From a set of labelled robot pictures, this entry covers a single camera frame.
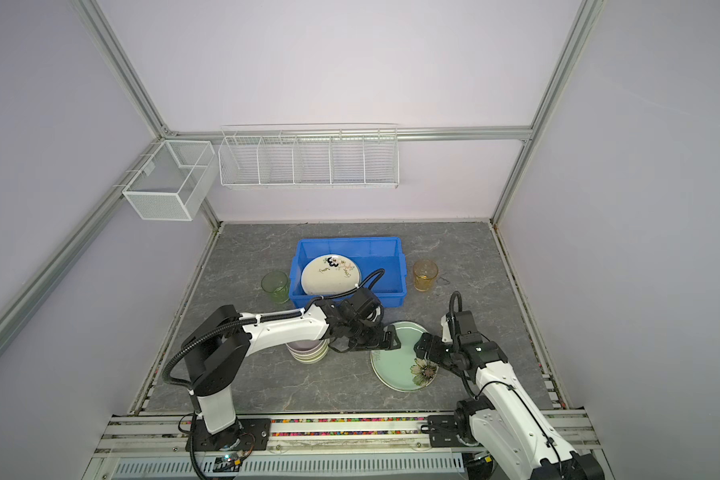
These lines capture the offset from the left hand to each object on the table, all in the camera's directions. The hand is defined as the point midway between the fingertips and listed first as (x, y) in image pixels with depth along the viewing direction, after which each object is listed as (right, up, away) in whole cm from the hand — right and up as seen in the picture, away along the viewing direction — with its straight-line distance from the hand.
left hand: (388, 352), depth 81 cm
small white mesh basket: (-70, +49, +14) cm, 87 cm away
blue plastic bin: (-5, +26, +27) cm, 38 cm away
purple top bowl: (-21, +3, -5) cm, 22 cm away
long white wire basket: (-23, +59, +18) cm, 66 cm away
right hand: (+12, -1, +2) cm, 12 cm away
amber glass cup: (+14, +20, +21) cm, 32 cm away
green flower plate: (+3, -5, +1) cm, 6 cm away
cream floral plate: (-19, +20, +22) cm, 35 cm away
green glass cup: (-38, +16, +22) cm, 46 cm away
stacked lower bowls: (-21, -1, -2) cm, 21 cm away
